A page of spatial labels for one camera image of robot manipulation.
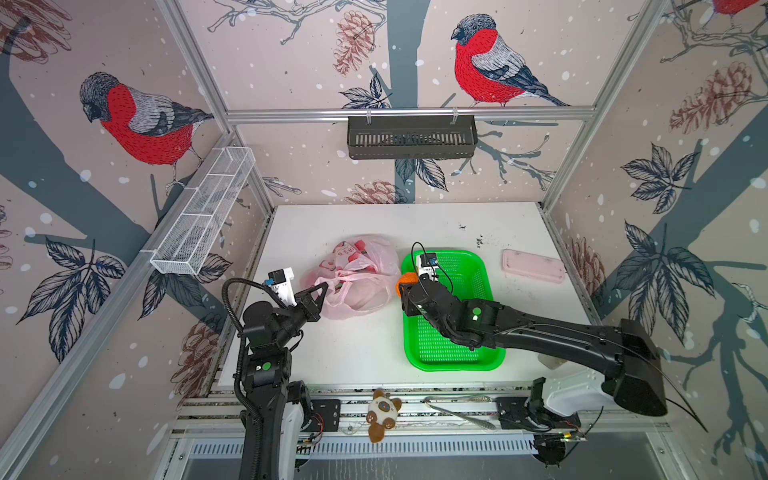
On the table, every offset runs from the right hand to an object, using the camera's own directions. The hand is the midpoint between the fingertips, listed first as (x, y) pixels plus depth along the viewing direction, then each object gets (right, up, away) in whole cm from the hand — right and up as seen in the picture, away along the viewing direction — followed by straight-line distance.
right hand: (403, 289), depth 76 cm
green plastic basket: (+22, +1, +20) cm, 30 cm away
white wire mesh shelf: (-53, +21, +3) cm, 57 cm away
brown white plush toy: (-5, -30, -4) cm, 30 cm away
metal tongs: (+20, -29, +1) cm, 35 cm away
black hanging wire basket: (+4, +49, +28) cm, 56 cm away
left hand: (-20, +1, -3) cm, 20 cm away
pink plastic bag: (-12, +3, +8) cm, 14 cm away
